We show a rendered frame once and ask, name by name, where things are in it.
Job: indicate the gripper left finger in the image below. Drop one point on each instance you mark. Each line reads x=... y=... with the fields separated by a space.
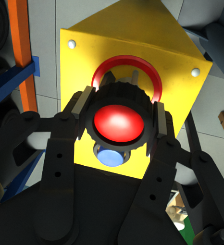
x=60 y=134

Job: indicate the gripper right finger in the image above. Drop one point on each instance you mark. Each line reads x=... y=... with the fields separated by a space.
x=161 y=172

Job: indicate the black knurled collar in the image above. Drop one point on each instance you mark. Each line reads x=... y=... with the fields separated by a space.
x=121 y=95

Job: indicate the red stop head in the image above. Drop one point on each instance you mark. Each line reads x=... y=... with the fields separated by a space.
x=118 y=123

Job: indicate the blue round button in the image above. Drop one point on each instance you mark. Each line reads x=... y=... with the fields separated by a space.
x=110 y=158

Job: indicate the silver round screw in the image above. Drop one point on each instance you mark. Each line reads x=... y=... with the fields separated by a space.
x=195 y=72
x=71 y=44

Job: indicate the orange and blue rack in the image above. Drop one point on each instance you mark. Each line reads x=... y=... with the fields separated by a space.
x=22 y=47

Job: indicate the yellow control box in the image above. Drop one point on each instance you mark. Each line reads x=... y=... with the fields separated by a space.
x=123 y=38

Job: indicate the grey blue machine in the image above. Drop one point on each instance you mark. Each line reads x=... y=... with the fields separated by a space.
x=219 y=38

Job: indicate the dark grey support post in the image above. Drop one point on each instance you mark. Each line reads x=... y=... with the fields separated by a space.
x=192 y=132

